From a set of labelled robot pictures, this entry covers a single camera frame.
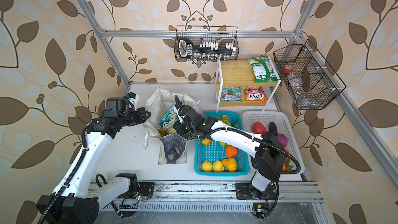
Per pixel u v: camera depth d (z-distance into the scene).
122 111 0.59
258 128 0.89
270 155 0.43
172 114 0.90
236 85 0.75
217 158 0.85
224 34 0.91
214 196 0.74
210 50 0.83
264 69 0.76
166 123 0.87
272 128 0.93
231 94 0.89
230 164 0.77
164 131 0.85
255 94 0.90
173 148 0.77
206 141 0.87
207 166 0.77
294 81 0.71
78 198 0.39
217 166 0.78
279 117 0.92
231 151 0.81
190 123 0.59
